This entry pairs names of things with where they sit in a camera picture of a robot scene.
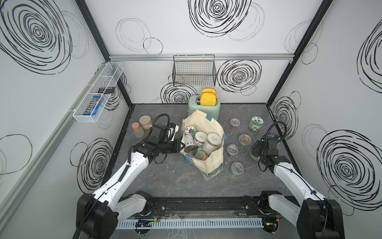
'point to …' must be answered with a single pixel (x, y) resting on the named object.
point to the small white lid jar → (190, 130)
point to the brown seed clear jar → (244, 140)
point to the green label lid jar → (255, 123)
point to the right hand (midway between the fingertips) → (263, 147)
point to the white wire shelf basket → (108, 76)
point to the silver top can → (190, 145)
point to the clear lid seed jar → (232, 150)
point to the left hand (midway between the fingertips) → (184, 145)
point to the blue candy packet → (92, 108)
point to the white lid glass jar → (212, 142)
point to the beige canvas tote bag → (211, 168)
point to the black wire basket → (194, 70)
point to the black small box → (109, 90)
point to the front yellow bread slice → (208, 98)
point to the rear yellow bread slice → (208, 89)
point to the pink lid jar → (138, 132)
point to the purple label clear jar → (235, 123)
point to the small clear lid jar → (237, 168)
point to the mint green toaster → (194, 104)
